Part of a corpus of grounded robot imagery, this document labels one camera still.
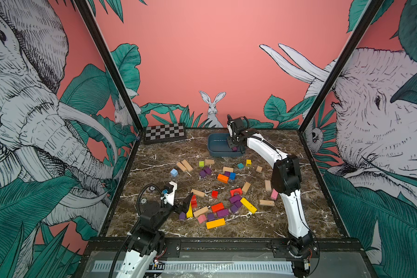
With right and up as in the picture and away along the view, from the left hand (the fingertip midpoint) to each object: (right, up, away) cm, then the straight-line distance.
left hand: (185, 188), depth 77 cm
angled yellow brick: (+31, -11, +9) cm, 34 cm away
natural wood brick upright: (+30, -3, +14) cm, 33 cm away
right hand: (+23, +24, +23) cm, 41 cm away
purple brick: (+26, +17, +30) cm, 43 cm away
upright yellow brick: (+1, -14, +4) cm, 14 cm away
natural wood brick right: (+40, -10, +9) cm, 42 cm away
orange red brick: (+15, -11, +6) cm, 20 cm away
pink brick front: (+7, -16, +4) cm, 18 cm away
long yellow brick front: (+14, -17, +3) cm, 23 cm away
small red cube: (+14, -7, +14) cm, 21 cm away
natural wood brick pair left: (-4, +7, +23) cm, 25 cm away
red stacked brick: (+3, -10, +9) cm, 14 cm away
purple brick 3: (-2, -15, +5) cm, 15 cm away
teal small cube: (+30, +7, +24) cm, 39 cm away
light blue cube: (-9, +4, +18) cm, 21 cm away
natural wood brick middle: (+4, -6, +14) cm, 15 cm away
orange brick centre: (+18, +1, +18) cm, 26 cm away
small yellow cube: (+34, +10, +24) cm, 43 cm away
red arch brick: (+27, -4, +12) cm, 30 cm away
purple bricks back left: (+7, +3, +20) cm, 22 cm away
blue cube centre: (+24, +2, +18) cm, 30 cm away
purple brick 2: (+18, -14, +6) cm, 23 cm away
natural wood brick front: (+7, -13, +6) cm, 16 cm away
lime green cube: (+6, +8, +24) cm, 26 cm away
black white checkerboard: (-20, +28, +37) cm, 51 cm away
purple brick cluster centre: (+24, -10, +8) cm, 28 cm away
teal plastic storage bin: (+16, +19, +30) cm, 39 cm away
